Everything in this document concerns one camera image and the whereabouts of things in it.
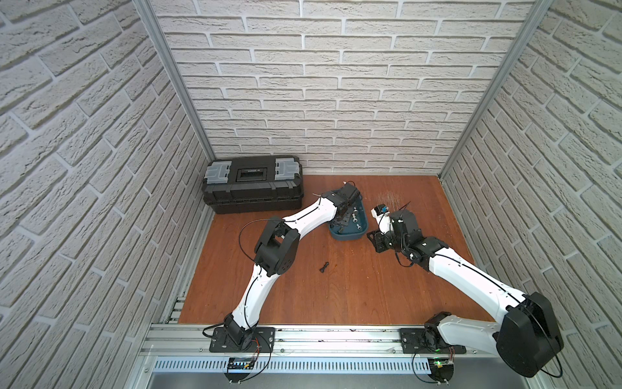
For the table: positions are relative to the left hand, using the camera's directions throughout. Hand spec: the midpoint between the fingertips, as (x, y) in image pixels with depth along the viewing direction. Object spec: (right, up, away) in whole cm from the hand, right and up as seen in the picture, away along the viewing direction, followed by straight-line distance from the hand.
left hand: (344, 215), depth 97 cm
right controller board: (+26, -43, -28) cm, 58 cm away
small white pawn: (+6, -5, +3) cm, 9 cm away
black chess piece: (-9, -20, -8) cm, 24 cm away
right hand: (+10, -5, -13) cm, 17 cm away
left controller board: (-35, -44, -26) cm, 62 cm away
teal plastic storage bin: (+7, -1, +5) cm, 9 cm away
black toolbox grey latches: (-37, +13, -4) cm, 40 cm away
